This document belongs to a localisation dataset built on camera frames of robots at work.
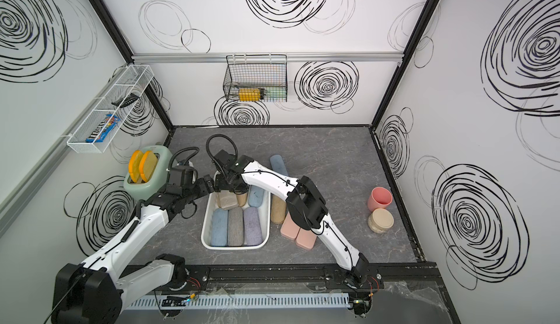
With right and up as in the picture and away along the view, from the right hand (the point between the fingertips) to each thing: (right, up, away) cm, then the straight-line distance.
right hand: (225, 187), depth 88 cm
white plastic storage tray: (+17, -11, -3) cm, 20 cm away
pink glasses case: (+26, -15, -4) cm, 30 cm away
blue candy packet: (-34, +23, -17) cm, 45 cm away
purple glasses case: (+13, -16, -8) cm, 22 cm away
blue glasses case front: (+12, -4, +2) cm, 13 cm away
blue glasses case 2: (-1, -14, -7) cm, 16 cm away
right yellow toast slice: (-26, +10, -10) cm, 30 cm away
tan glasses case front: (+7, -5, 0) cm, 8 cm away
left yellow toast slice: (-31, +10, -10) cm, 34 cm away
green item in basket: (+21, +38, -2) cm, 43 cm away
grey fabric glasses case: (+6, -15, -8) cm, 18 cm away
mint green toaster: (-28, 0, -9) cm, 29 cm away
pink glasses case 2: (+32, -18, -8) cm, 38 cm away
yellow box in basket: (+10, +38, -1) cm, 39 cm away
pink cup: (+62, -3, -4) cm, 62 cm away
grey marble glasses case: (+2, -4, -4) cm, 6 cm away
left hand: (-7, +2, -4) cm, 9 cm away
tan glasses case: (+22, -9, -2) cm, 23 cm away
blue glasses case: (+21, +8, +13) cm, 26 cm away
